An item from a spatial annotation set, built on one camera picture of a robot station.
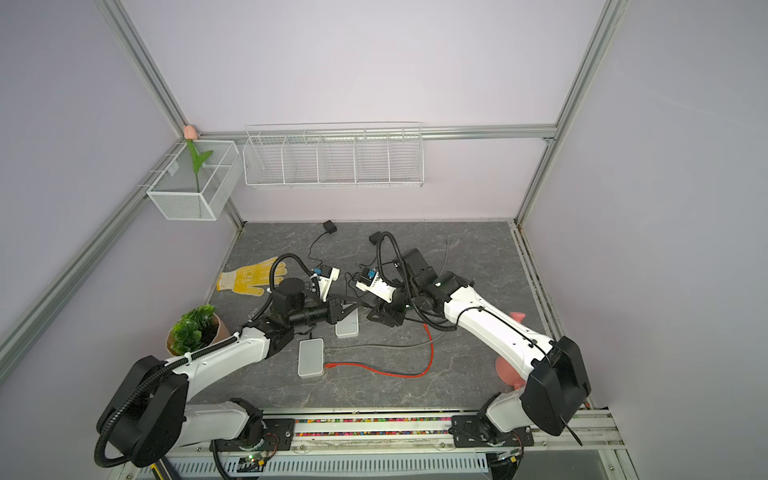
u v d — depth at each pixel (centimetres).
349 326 91
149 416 41
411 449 72
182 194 77
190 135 89
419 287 59
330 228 118
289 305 65
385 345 89
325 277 74
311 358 85
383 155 103
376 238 116
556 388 40
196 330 77
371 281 65
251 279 104
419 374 83
